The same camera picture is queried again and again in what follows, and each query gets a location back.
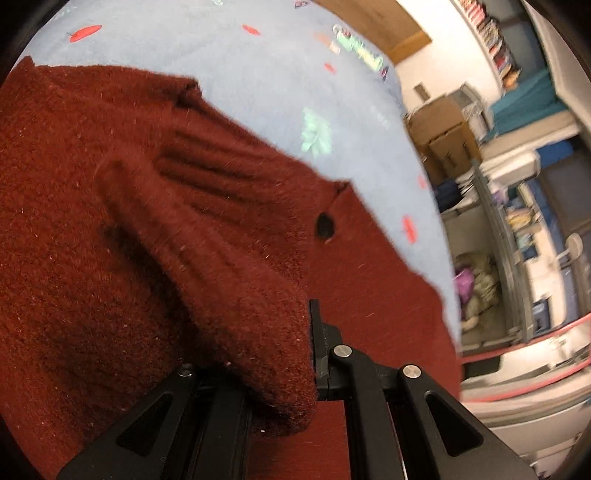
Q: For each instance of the dark blue tote bag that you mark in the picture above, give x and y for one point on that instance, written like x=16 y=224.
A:
x=448 y=194

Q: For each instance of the teal curtain right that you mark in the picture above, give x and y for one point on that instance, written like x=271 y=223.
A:
x=533 y=100

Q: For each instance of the wooden headboard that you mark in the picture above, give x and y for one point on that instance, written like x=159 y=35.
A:
x=385 y=23

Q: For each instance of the row of books on shelf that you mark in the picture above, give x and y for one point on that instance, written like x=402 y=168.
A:
x=488 y=32

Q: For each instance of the blue patterned bed duvet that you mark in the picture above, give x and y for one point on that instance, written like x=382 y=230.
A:
x=295 y=75

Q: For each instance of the pink framed mirror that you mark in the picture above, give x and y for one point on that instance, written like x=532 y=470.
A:
x=526 y=368

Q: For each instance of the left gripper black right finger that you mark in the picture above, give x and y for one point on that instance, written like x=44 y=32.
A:
x=401 y=423

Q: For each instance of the wooden drawer cabinet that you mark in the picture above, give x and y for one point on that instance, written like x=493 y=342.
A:
x=443 y=139

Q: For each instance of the dark red knit sweater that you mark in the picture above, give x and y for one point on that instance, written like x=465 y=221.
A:
x=142 y=229

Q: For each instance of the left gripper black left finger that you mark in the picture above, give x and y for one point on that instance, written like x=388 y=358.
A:
x=190 y=426

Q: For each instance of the beige clothes pile under desk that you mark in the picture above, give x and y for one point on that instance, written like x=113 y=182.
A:
x=486 y=291

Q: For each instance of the grey study desk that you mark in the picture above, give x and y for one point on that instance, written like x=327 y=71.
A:
x=507 y=223

